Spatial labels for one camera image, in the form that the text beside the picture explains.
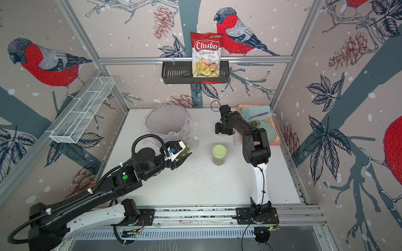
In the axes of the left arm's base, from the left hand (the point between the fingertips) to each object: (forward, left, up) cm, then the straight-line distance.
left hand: (186, 143), depth 65 cm
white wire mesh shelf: (+10, +56, -1) cm, 57 cm away
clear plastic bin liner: (+9, +22, -13) cm, 27 cm away
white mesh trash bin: (+23, +13, -15) cm, 30 cm away
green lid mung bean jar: (+5, -15, -17) cm, 24 cm away
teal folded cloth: (+45, -46, -30) cm, 71 cm away
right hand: (+27, -17, -27) cm, 42 cm away
